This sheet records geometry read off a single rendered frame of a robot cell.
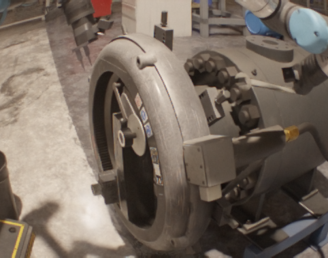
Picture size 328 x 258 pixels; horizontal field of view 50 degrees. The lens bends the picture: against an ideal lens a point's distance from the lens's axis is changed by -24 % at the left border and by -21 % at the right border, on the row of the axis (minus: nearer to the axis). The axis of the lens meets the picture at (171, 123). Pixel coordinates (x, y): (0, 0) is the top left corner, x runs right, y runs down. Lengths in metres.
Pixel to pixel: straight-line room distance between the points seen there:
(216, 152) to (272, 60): 0.61
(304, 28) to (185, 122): 0.50
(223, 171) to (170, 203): 0.20
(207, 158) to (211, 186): 0.07
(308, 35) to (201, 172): 0.47
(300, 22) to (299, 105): 0.75
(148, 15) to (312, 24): 4.52
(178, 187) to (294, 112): 0.53
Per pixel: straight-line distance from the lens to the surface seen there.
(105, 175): 1.47
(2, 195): 1.92
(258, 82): 1.00
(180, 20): 5.33
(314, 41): 0.71
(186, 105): 1.09
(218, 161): 1.00
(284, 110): 1.39
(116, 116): 1.30
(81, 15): 0.94
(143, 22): 5.16
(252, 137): 1.08
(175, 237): 1.22
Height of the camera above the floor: 1.29
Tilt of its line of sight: 25 degrees down
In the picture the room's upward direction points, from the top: 1 degrees clockwise
